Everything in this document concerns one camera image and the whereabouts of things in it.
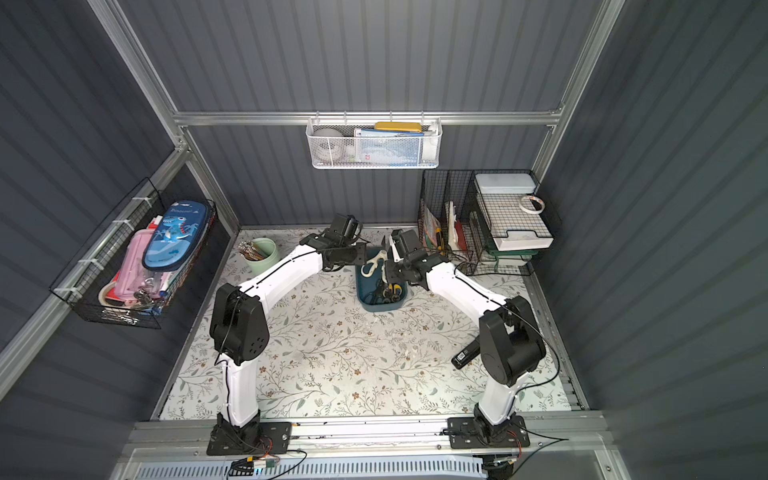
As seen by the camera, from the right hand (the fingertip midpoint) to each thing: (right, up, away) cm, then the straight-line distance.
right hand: (397, 266), depth 90 cm
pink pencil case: (-61, -1, -22) cm, 65 cm away
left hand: (-10, +3, +2) cm, 10 cm away
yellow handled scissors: (-2, -10, +8) cm, 13 cm away
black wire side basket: (-66, -2, -28) cm, 72 cm away
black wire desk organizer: (+19, +15, +15) cm, 29 cm away
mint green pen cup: (-44, +5, +11) cm, 45 cm away
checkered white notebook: (+36, +12, +3) cm, 38 cm away
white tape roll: (+45, +17, +7) cm, 49 cm away
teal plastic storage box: (-8, -9, +10) cm, 16 cm away
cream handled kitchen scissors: (-4, +3, +2) cm, 6 cm away
